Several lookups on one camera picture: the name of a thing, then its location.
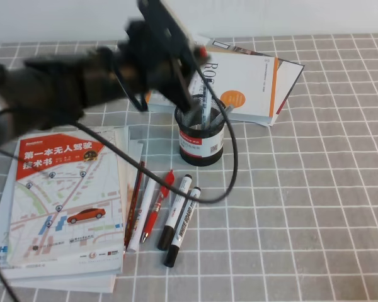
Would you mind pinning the white board marker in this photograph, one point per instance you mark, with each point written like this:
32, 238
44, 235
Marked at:
174, 213
177, 241

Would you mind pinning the red self-driving car book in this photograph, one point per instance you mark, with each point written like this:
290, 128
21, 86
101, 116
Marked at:
66, 215

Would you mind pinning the white marker in holder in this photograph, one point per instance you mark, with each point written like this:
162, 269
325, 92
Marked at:
206, 108

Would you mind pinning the white ROS book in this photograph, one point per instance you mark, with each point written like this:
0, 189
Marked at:
257, 85

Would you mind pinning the red black marker pen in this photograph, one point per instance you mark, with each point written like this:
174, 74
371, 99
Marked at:
203, 52

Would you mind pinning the book under ROS book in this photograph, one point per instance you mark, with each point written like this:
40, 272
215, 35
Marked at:
214, 46

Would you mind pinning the white board marker outer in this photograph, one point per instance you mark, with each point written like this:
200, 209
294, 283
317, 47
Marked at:
177, 241

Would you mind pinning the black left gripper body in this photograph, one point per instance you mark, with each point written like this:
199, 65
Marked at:
153, 42

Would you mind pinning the black mesh pen holder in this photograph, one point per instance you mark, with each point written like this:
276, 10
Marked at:
199, 147

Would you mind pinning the white book under stack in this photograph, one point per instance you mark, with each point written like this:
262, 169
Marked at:
120, 137

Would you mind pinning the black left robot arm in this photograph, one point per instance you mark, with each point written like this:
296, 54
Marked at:
53, 90

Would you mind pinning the red pencil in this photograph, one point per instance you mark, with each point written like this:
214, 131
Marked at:
133, 201

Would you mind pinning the white board marker inner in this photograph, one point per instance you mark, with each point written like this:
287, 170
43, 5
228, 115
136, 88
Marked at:
174, 213

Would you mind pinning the white pen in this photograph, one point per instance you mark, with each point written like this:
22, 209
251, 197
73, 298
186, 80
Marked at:
141, 216

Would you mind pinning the grey pen in holder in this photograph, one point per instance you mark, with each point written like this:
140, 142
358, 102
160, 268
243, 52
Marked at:
220, 118

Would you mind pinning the red gel pen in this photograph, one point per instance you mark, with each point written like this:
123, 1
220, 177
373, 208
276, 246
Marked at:
153, 213

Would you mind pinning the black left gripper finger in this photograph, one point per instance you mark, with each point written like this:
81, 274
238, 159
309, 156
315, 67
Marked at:
182, 75

